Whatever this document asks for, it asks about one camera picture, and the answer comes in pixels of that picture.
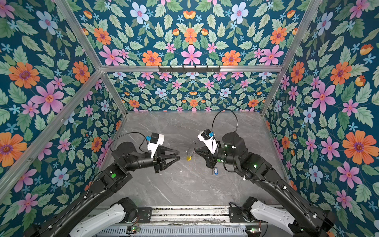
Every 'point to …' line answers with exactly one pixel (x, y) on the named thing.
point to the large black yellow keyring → (189, 158)
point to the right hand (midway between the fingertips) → (197, 149)
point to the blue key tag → (216, 172)
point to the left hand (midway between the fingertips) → (178, 155)
